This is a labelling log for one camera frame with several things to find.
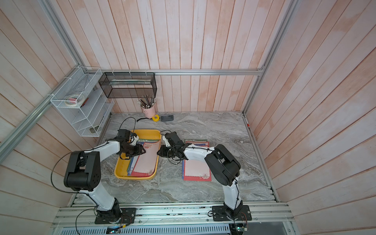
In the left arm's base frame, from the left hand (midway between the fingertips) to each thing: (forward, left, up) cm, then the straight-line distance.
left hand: (142, 153), depth 95 cm
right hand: (-3, -11, +5) cm, 13 cm away
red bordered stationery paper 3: (+10, -37, -3) cm, 38 cm away
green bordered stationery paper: (+10, -2, 0) cm, 11 cm away
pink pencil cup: (+34, 0, +4) cm, 34 cm away
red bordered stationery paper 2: (-11, -36, -1) cm, 37 cm away
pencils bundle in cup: (+41, +2, +10) cm, 43 cm away
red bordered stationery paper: (-6, -3, -4) cm, 8 cm away
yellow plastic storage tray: (-11, +11, 0) cm, 15 cm away
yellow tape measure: (+31, -5, +1) cm, 32 cm away
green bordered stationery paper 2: (+12, -36, -2) cm, 38 cm away
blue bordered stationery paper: (-4, +5, 0) cm, 6 cm away
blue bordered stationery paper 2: (-5, -27, -1) cm, 28 cm away
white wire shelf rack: (+6, +24, +27) cm, 37 cm away
